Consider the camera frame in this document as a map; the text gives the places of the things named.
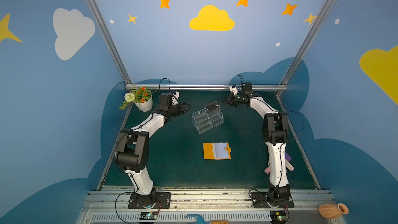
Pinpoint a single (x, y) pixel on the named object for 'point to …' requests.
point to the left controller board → (148, 215)
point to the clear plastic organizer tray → (210, 116)
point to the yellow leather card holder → (214, 151)
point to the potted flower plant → (142, 96)
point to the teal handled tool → (199, 220)
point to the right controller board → (279, 216)
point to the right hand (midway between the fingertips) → (221, 99)
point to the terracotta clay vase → (332, 211)
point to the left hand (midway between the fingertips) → (190, 106)
